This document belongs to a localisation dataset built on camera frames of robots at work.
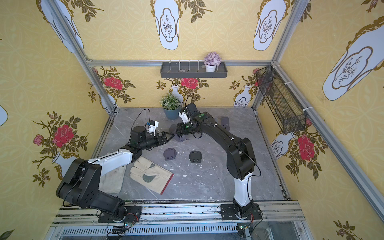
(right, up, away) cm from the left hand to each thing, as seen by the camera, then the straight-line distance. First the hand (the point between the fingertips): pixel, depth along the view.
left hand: (172, 137), depth 86 cm
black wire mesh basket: (+68, +13, +1) cm, 69 cm away
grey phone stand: (-3, +4, +24) cm, 25 cm away
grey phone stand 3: (-3, -11, +9) cm, 15 cm away
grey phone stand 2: (+5, -1, -3) cm, 6 cm away
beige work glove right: (-11, -22, 0) cm, 25 cm away
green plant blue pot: (-3, +20, +20) cm, 28 cm away
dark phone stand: (+14, -13, +7) cm, 20 cm away
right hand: (+4, +2, +1) cm, 5 cm away
